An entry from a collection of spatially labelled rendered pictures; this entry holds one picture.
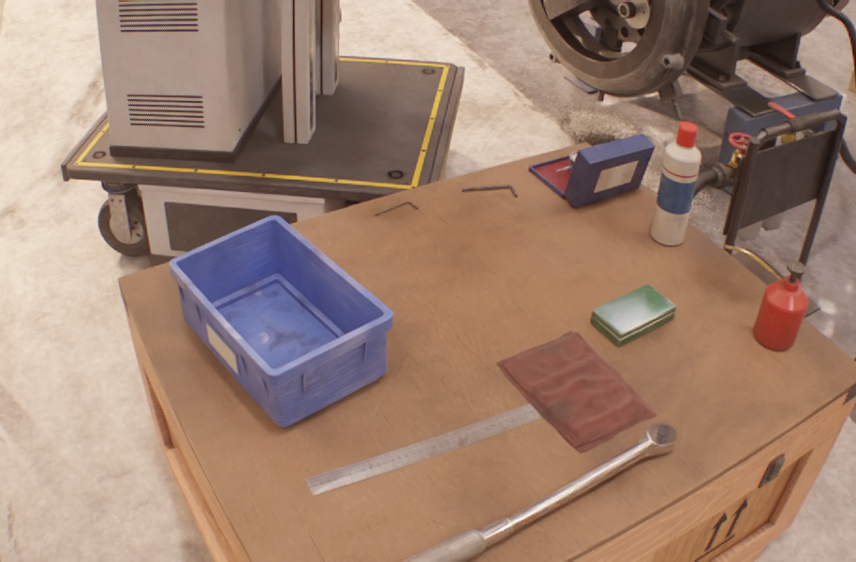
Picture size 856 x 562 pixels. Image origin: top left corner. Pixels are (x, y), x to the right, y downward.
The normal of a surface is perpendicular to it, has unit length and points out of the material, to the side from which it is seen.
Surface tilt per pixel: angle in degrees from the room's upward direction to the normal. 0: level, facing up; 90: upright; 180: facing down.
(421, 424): 0
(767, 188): 90
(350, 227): 0
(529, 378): 1
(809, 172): 90
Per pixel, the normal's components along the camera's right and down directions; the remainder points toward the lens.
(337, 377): 0.66, 0.48
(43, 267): 0.05, -0.79
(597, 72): -0.85, 0.28
